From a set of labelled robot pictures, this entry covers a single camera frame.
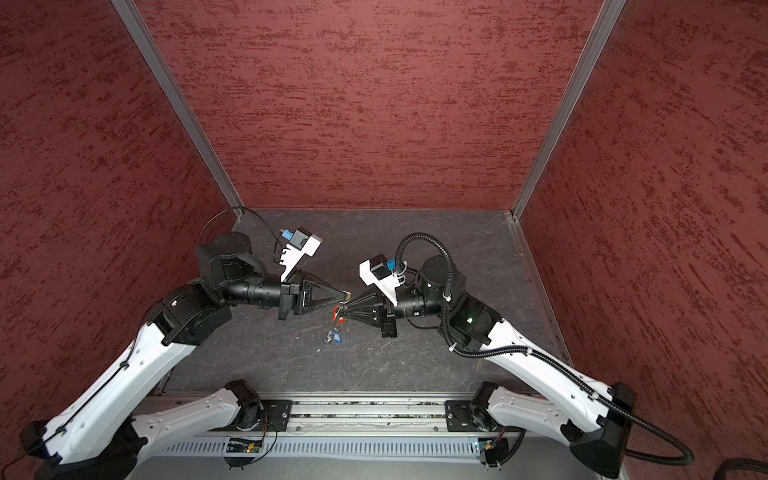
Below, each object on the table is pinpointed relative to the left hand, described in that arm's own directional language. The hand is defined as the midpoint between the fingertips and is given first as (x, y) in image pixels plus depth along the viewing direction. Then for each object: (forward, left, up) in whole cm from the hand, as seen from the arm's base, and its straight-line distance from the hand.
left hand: (340, 306), depth 52 cm
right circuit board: (-18, -35, -41) cm, 57 cm away
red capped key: (-1, 0, -4) cm, 4 cm away
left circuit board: (-18, +27, -41) cm, 52 cm away
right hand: (-1, 0, -3) cm, 4 cm away
